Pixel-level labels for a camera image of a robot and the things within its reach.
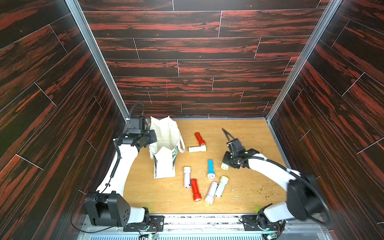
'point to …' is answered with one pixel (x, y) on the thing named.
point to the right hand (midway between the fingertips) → (227, 158)
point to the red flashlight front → (197, 195)
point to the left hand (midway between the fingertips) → (154, 135)
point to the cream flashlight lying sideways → (198, 148)
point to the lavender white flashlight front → (209, 199)
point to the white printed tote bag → (166, 143)
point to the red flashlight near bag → (199, 139)
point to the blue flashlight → (211, 174)
